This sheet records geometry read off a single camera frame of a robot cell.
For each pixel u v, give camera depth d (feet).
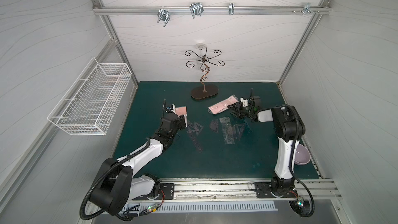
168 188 2.41
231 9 2.57
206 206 2.31
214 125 3.25
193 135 3.05
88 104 2.26
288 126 1.88
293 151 1.94
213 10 2.55
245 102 3.28
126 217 2.21
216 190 2.46
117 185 1.34
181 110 3.42
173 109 2.55
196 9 2.51
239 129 3.13
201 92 3.73
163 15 2.49
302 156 2.77
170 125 2.10
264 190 2.41
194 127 3.14
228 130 3.13
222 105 3.44
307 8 2.51
